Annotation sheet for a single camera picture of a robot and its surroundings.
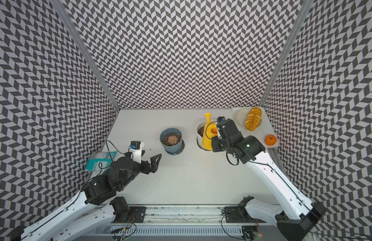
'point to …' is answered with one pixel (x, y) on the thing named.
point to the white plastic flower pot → (199, 129)
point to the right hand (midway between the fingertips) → (216, 144)
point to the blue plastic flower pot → (174, 148)
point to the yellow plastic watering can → (210, 130)
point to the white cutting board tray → (265, 127)
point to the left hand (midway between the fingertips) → (152, 155)
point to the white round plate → (241, 114)
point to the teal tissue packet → (99, 160)
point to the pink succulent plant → (172, 139)
